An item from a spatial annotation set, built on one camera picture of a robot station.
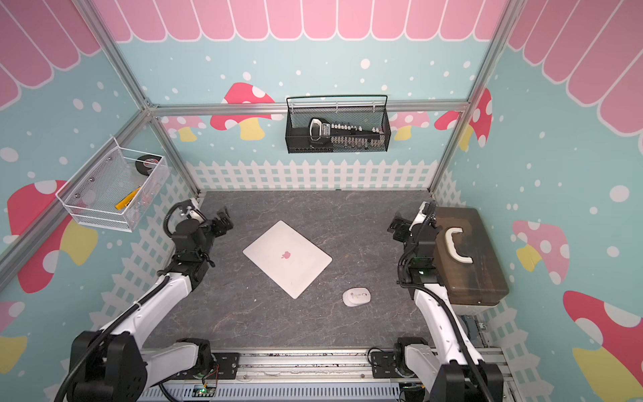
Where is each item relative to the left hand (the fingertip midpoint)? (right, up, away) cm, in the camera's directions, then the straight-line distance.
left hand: (216, 214), depth 83 cm
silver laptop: (+21, -17, +14) cm, 31 cm away
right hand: (+63, 0, -3) cm, 63 cm away
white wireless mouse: (+46, -28, +3) cm, 54 cm away
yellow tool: (-21, +4, -11) cm, 24 cm away
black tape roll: (-23, +17, -2) cm, 28 cm away
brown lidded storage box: (+84, -19, -1) cm, 86 cm away
